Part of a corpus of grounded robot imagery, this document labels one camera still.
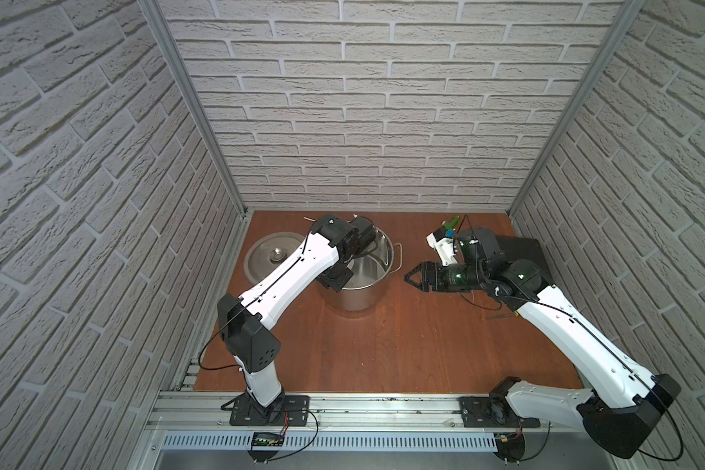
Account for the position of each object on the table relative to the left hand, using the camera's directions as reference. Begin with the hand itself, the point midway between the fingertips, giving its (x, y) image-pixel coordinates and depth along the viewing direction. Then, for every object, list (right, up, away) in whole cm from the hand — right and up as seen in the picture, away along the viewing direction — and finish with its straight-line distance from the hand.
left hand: (320, 275), depth 76 cm
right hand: (+25, 0, -7) cm, 26 cm away
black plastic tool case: (+69, +6, +29) cm, 75 cm away
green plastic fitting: (+47, +15, +39) cm, 63 cm away
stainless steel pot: (+13, -4, +3) cm, 14 cm away
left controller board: (-13, -42, -5) cm, 45 cm away
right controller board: (+48, -42, -6) cm, 64 cm away
